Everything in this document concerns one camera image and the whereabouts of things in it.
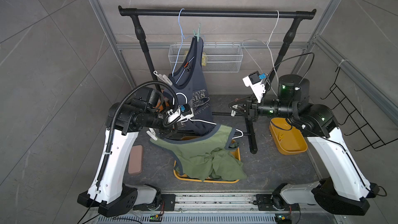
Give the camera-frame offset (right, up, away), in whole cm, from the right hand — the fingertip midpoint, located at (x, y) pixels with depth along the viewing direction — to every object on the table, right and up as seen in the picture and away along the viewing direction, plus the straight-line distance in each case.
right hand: (233, 105), depth 53 cm
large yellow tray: (-19, -36, +22) cm, 46 cm away
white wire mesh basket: (-2, +32, +48) cm, 58 cm away
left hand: (-19, -7, +7) cm, 21 cm away
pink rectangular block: (-48, -32, +31) cm, 65 cm away
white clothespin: (-31, -11, +7) cm, 33 cm away
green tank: (-8, -26, +24) cm, 36 cm away
